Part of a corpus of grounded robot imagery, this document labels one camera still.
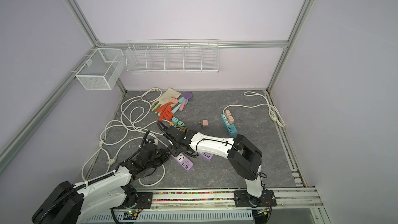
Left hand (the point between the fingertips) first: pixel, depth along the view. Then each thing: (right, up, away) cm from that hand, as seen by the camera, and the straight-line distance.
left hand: (172, 155), depth 86 cm
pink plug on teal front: (+35, +19, +10) cm, 41 cm away
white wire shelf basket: (0, +60, +12) cm, 61 cm away
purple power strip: (+7, -2, -3) cm, 8 cm away
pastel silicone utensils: (+2, +31, +26) cm, 41 cm away
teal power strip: (+35, +14, +11) cm, 39 cm away
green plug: (+4, +16, +8) cm, 19 cm away
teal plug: (0, +19, +8) cm, 20 cm away
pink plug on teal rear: (+33, +23, +13) cm, 43 cm away
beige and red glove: (-12, +28, +24) cm, 39 cm away
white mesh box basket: (-47, +50, +11) cm, 69 cm away
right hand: (+2, +5, -2) cm, 6 cm away
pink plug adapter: (+18, +16, +13) cm, 28 cm away
